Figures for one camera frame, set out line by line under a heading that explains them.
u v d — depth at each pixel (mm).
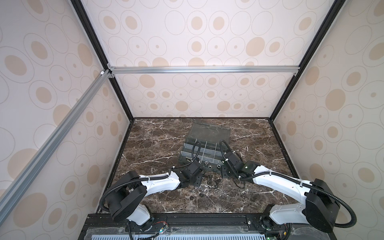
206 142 1000
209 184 870
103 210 443
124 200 427
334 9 687
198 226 731
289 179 480
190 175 660
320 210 407
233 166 625
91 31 747
